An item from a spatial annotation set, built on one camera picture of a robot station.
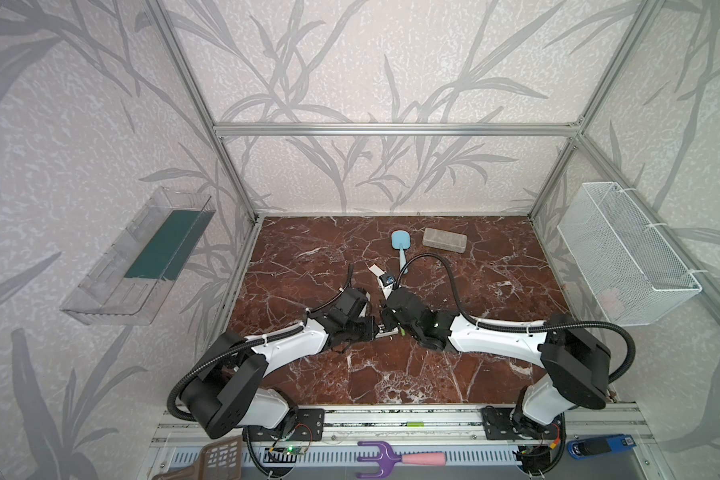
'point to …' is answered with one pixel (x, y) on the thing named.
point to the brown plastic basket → (219, 460)
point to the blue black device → (580, 448)
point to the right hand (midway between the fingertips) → (384, 290)
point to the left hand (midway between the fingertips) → (382, 322)
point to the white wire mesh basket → (631, 271)
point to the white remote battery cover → (376, 270)
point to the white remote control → (387, 333)
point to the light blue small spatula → (401, 241)
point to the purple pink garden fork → (389, 458)
